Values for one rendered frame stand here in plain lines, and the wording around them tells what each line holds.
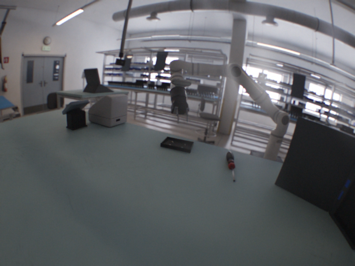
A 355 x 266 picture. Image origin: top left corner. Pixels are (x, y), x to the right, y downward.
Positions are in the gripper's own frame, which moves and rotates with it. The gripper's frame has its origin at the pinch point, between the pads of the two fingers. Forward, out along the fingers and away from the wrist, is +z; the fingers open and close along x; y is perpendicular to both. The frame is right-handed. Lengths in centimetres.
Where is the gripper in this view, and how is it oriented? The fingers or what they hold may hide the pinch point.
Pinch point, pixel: (182, 121)
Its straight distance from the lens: 64.4
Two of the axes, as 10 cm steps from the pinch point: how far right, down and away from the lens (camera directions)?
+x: -9.7, -0.5, -2.5
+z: 0.7, 9.0, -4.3
